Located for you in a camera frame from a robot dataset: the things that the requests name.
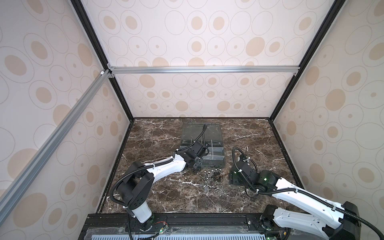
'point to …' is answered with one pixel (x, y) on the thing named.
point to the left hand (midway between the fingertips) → (199, 153)
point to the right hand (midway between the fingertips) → (234, 175)
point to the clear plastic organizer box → (213, 137)
